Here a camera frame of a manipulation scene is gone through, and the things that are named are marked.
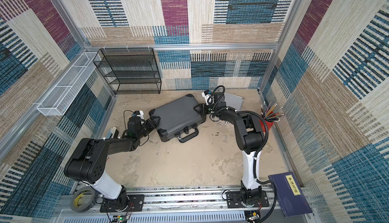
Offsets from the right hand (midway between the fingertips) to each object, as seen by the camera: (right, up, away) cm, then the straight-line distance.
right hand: (199, 110), depth 101 cm
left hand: (-25, -7, -6) cm, 26 cm away
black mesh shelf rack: (-49, +28, +9) cm, 57 cm away
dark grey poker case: (-13, -5, -6) cm, 15 cm away
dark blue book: (+43, -41, -27) cm, 66 cm away
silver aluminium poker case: (+25, +6, +10) cm, 27 cm away
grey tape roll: (-59, -44, -24) cm, 77 cm away
